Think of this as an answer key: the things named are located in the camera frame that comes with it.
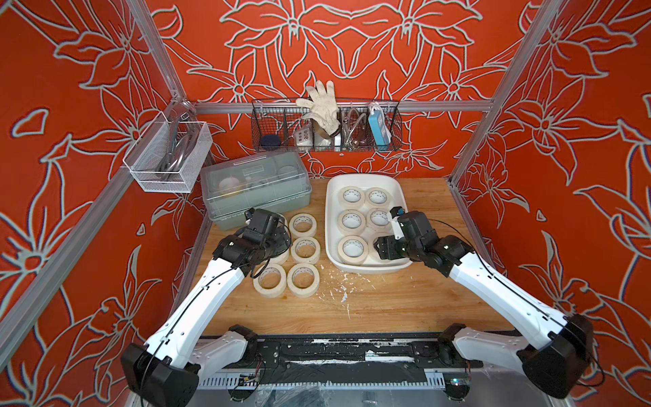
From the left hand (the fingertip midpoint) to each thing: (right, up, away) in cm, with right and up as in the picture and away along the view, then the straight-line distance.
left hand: (282, 261), depth 81 cm
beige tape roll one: (+5, +10, +23) cm, 25 cm away
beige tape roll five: (+27, +22, +32) cm, 47 cm away
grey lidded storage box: (-5, +27, +12) cm, 30 cm away
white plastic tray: (+32, -3, +10) cm, 33 cm away
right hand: (+26, +6, -8) cm, 28 cm away
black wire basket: (-5, +51, +21) cm, 55 cm away
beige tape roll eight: (+7, +1, +15) cm, 16 cm away
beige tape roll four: (+25, +11, +23) cm, 36 cm away
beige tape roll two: (-2, -2, +10) cm, 10 cm away
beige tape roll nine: (+6, -9, +8) cm, 13 cm away
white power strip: (+6, +44, +13) cm, 46 cm away
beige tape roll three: (-5, -9, +7) cm, 13 cm away
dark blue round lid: (-8, +44, +21) cm, 50 cm away
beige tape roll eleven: (+25, +1, +13) cm, 28 cm away
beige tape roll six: (+38, +22, +33) cm, 55 cm away
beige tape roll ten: (+35, +12, +17) cm, 41 cm away
